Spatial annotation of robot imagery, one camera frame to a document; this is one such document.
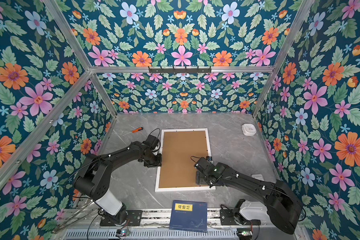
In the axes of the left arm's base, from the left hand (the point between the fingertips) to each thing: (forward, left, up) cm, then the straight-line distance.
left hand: (163, 161), depth 89 cm
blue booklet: (-29, -14, -4) cm, 32 cm away
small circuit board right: (-37, -41, -4) cm, 55 cm away
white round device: (+22, -60, -2) cm, 64 cm away
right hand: (-12, -22, 0) cm, 26 cm away
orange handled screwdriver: (+28, +23, -4) cm, 36 cm away
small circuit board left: (-34, +17, -4) cm, 38 cm away
